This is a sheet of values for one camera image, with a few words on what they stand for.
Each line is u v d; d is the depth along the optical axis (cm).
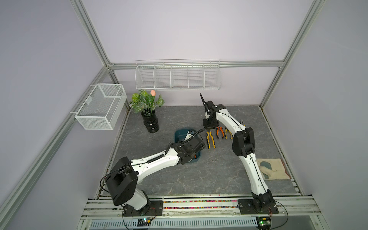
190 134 74
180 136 99
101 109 83
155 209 74
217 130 105
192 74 100
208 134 99
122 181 42
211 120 89
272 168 87
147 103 89
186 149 62
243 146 66
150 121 99
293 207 75
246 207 74
